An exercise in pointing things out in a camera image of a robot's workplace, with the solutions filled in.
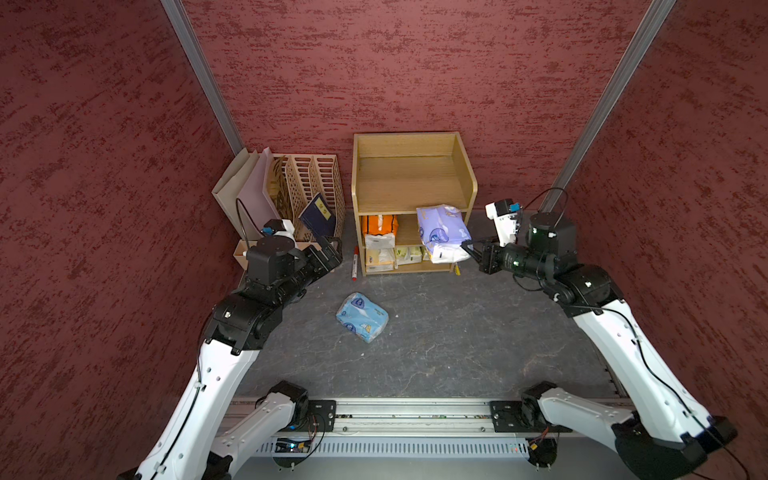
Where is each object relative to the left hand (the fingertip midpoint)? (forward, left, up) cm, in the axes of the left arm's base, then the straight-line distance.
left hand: (328, 257), depth 65 cm
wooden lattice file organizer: (+42, +22, -15) cm, 50 cm away
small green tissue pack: (+17, -19, -22) cm, 34 cm away
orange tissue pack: (+19, -11, -10) cm, 24 cm away
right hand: (+1, -30, 0) cm, 30 cm away
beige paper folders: (+26, +31, -5) cm, 40 cm away
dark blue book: (+33, +12, -22) cm, 42 cm away
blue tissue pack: (-1, -5, -30) cm, 30 cm away
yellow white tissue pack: (+20, -10, -25) cm, 34 cm away
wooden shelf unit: (+36, -15, -5) cm, 39 cm away
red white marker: (+20, -1, -32) cm, 38 cm away
